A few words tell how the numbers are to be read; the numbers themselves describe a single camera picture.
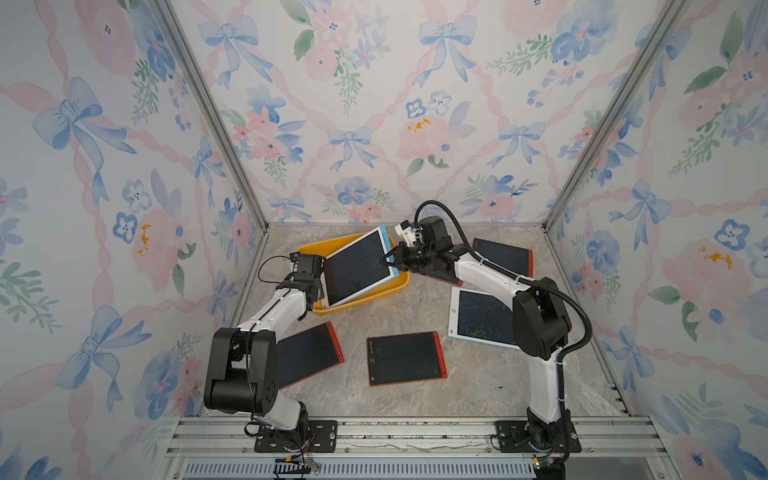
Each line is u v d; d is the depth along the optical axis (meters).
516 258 1.12
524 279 0.56
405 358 0.86
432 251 0.74
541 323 0.53
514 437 0.73
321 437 0.74
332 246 1.00
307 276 0.72
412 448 0.73
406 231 0.86
